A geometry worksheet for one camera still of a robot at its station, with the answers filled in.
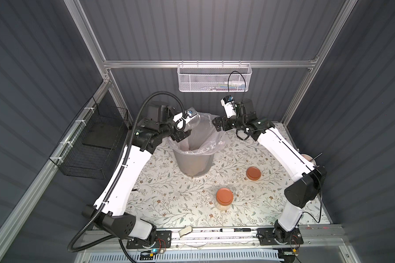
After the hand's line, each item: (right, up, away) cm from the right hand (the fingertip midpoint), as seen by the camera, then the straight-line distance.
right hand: (223, 117), depth 79 cm
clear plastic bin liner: (-10, -10, +12) cm, 19 cm away
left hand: (-18, -2, -11) cm, 21 cm away
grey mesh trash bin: (-15, -25, +13) cm, 32 cm away
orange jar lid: (+20, -31, +18) cm, 41 cm away
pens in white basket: (+7, +20, +13) cm, 25 cm away
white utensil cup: (+49, -21, +12) cm, 55 cm away
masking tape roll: (-18, -53, -5) cm, 56 cm away
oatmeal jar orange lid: (0, -38, -2) cm, 38 cm away
